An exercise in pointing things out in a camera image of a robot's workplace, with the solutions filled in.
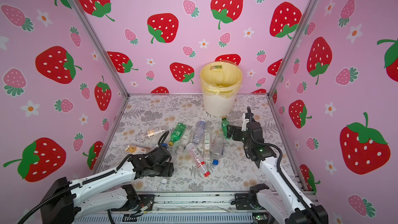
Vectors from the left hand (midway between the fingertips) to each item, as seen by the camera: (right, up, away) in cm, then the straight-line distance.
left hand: (170, 170), depth 81 cm
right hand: (+34, +24, 0) cm, 42 cm away
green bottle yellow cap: (+32, +23, +17) cm, 43 cm away
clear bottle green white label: (+20, +11, +7) cm, 24 cm away
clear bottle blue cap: (+26, +11, +14) cm, 32 cm away
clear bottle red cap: (+15, +6, +3) cm, 16 cm away
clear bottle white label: (+7, +15, +9) cm, 19 cm away
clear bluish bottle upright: (+16, +20, +20) cm, 32 cm away
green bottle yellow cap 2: (+2, +18, +12) cm, 21 cm away
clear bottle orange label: (-13, +19, +14) cm, 27 cm away
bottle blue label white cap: (-2, -4, -3) cm, 6 cm away
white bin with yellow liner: (+30, +53, +30) cm, 68 cm away
